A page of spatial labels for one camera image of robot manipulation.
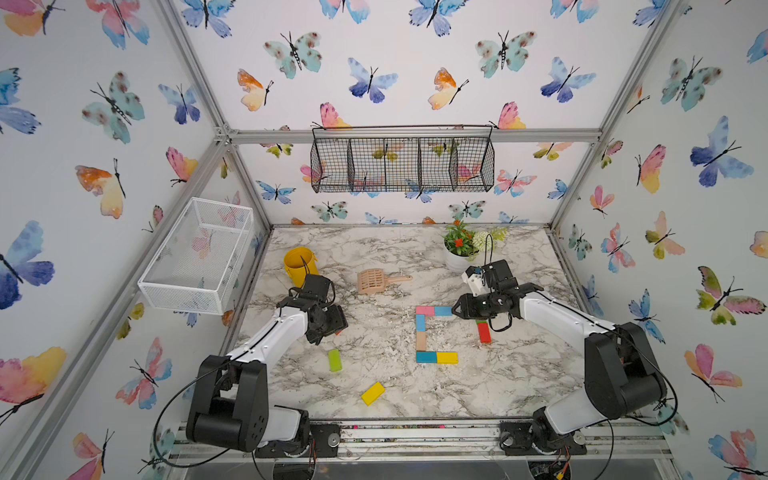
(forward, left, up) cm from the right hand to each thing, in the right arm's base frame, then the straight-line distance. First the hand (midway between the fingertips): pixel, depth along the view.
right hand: (460, 307), depth 88 cm
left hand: (-5, +35, -3) cm, 35 cm away
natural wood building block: (-7, +11, -8) cm, 16 cm away
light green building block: (-14, +36, -9) cm, 40 cm away
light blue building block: (-2, +11, -8) cm, 13 cm away
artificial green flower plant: (+19, -3, +6) cm, 21 cm away
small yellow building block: (-12, +2, -8) cm, 15 cm away
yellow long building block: (-23, +24, -8) cm, 34 cm away
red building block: (-5, -8, -7) cm, 12 cm away
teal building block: (-12, +9, -9) cm, 17 cm away
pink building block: (+3, +10, -8) cm, 13 cm away
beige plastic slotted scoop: (+13, +27, -7) cm, 31 cm away
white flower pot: (+15, -1, +2) cm, 15 cm away
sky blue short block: (+3, +4, -7) cm, 9 cm away
